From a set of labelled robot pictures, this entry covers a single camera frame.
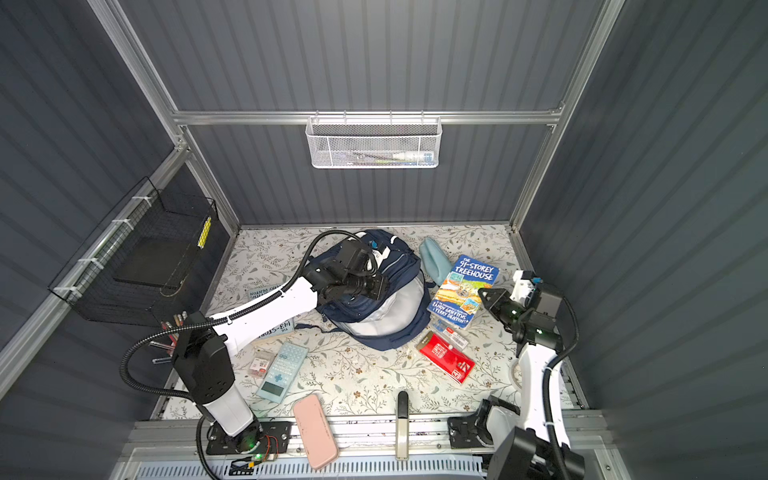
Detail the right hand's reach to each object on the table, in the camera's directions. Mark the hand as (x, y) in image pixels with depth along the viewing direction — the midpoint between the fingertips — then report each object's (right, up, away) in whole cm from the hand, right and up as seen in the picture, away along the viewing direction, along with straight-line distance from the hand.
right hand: (486, 294), depth 79 cm
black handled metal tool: (-23, -32, -7) cm, 40 cm away
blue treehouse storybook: (-7, -1, +1) cm, 7 cm away
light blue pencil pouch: (-10, +9, +23) cm, 26 cm away
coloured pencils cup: (-83, -7, 0) cm, 83 cm away
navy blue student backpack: (-24, -9, +11) cm, 28 cm away
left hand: (-26, +3, +3) cm, 26 cm away
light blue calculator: (-56, -22, +4) cm, 60 cm away
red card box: (-10, -20, +8) cm, 23 cm away
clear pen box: (-8, -13, +11) cm, 19 cm away
